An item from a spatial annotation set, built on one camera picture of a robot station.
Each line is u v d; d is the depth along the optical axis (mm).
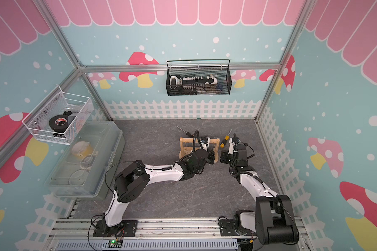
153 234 740
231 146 800
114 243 728
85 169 773
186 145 887
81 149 792
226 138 1061
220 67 894
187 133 1112
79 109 725
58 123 710
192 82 885
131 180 552
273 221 416
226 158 795
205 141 763
